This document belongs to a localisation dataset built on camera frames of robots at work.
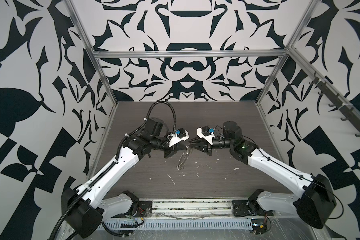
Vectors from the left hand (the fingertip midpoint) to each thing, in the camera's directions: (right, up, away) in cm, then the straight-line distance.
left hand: (185, 143), depth 70 cm
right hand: (+3, +1, -2) cm, 4 cm away
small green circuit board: (+35, -39, +1) cm, 53 cm away
